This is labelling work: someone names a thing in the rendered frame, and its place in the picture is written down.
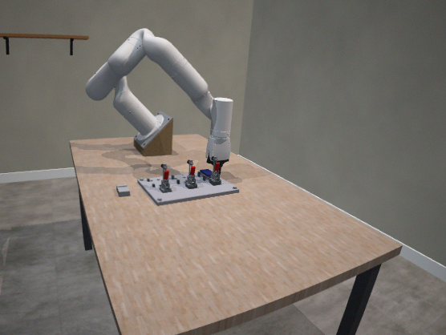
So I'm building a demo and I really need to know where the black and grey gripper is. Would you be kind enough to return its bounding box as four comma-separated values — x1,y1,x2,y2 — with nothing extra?
205,135,230,175

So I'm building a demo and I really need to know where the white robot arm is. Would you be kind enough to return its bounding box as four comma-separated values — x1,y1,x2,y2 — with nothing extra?
86,28,233,141

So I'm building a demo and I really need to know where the blue flat plate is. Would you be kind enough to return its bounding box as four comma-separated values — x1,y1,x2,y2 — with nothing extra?
200,169,212,180

